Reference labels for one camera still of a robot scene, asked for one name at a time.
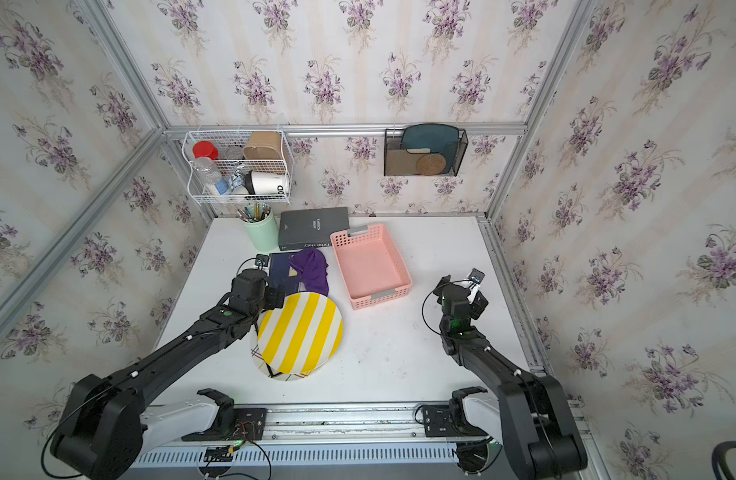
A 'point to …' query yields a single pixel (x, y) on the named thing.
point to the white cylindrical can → (266, 183)
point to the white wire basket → (238, 167)
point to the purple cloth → (312, 266)
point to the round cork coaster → (431, 164)
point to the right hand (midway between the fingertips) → (465, 283)
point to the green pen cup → (261, 225)
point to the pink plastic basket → (369, 266)
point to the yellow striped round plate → (302, 335)
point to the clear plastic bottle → (211, 176)
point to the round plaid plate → (258, 356)
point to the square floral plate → (280, 376)
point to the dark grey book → (311, 228)
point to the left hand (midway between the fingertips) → (269, 284)
